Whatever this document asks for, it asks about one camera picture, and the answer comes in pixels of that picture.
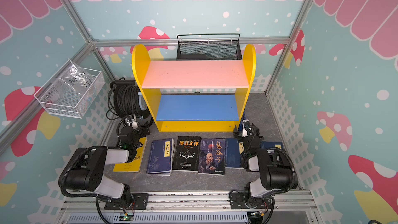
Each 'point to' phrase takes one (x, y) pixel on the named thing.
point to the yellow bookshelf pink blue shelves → (197, 96)
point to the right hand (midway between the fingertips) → (245, 124)
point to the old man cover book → (212, 156)
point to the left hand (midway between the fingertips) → (140, 124)
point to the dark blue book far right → (270, 144)
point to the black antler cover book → (187, 154)
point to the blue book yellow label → (233, 150)
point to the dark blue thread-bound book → (160, 157)
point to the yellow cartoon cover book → (135, 166)
